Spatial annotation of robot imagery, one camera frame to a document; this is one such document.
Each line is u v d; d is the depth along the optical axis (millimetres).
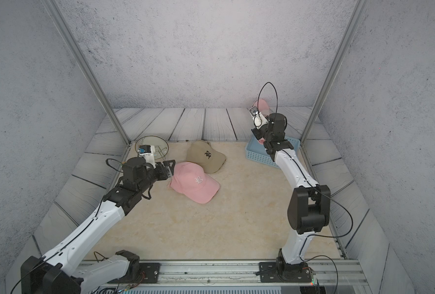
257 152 1056
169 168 697
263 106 944
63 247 418
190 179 937
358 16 713
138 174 575
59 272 377
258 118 733
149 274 728
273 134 662
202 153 1078
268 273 724
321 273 744
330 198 477
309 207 475
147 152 665
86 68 870
